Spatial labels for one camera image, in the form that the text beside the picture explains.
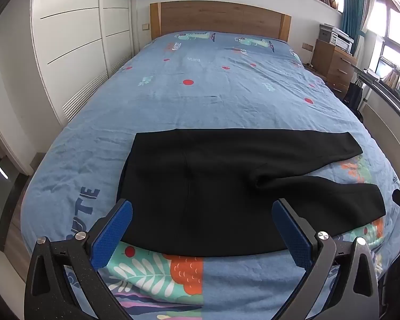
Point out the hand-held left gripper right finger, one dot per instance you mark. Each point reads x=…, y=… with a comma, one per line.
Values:
x=291, y=235

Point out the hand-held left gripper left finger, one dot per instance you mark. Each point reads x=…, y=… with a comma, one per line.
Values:
x=111, y=236

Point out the black pants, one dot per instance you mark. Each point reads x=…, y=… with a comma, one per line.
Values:
x=203, y=190

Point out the cluttered desk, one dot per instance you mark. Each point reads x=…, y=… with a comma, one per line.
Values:
x=386, y=86

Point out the black bag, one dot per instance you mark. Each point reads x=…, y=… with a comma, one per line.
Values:
x=353, y=96

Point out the wooden dresser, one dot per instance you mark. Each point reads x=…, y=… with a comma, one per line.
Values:
x=331, y=63

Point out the blue printed bed blanket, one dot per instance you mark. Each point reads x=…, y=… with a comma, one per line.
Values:
x=220, y=90

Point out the window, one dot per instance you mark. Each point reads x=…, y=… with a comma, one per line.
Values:
x=398, y=26

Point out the white printer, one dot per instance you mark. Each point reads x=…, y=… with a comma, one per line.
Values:
x=336, y=36

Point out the long teal curtain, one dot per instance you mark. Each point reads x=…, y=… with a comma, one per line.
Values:
x=351, y=13

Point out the white wardrobe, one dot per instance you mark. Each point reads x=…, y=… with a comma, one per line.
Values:
x=70, y=40

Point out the wooden headboard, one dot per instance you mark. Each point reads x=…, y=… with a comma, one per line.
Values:
x=203, y=18

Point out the wall outlet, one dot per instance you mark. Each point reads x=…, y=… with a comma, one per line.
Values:
x=307, y=46

